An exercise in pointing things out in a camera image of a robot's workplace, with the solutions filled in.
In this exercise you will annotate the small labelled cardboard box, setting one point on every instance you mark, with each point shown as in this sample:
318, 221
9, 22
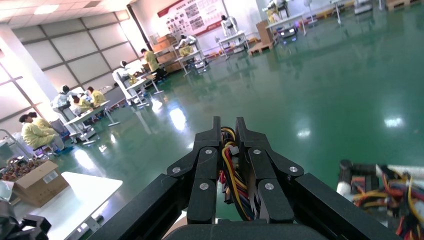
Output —
39, 188

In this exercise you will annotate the tall cardboard box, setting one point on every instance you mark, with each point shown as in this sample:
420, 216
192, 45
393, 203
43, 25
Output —
265, 33

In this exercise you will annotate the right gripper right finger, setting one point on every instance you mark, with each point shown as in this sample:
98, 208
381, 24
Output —
258, 165

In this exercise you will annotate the red framed poster board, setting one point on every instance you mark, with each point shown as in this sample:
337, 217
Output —
192, 16

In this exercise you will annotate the wooden pallet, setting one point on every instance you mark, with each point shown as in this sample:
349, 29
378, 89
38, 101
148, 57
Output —
261, 49

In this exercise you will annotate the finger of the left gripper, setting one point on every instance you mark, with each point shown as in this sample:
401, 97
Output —
33, 228

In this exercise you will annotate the white work table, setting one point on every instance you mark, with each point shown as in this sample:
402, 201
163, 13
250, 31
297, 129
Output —
233, 37
139, 82
190, 57
285, 20
86, 116

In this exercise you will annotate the black wheeled machine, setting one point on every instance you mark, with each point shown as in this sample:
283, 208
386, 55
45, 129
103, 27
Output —
287, 32

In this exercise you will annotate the person in yellow coat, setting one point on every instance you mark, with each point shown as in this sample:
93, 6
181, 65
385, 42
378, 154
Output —
152, 61
83, 105
49, 129
186, 50
97, 97
31, 137

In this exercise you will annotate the white rail pipe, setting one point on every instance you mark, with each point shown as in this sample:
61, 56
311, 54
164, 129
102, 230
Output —
400, 169

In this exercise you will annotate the white leg pipe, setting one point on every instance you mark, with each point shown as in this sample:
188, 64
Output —
343, 190

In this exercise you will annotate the white humanoid robot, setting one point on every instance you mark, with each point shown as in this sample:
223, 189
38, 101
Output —
121, 74
187, 39
229, 26
61, 99

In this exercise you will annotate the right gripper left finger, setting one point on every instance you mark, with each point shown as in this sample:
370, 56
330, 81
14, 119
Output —
207, 165

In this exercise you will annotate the ceiling light panel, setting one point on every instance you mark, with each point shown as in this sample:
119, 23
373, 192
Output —
46, 9

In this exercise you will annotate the black column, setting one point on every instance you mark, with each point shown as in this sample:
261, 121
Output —
137, 26

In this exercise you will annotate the black pipe corner joint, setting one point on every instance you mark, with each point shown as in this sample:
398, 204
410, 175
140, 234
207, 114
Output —
345, 169

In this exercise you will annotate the stacked brown boxes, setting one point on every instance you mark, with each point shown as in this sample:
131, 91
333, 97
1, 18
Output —
165, 43

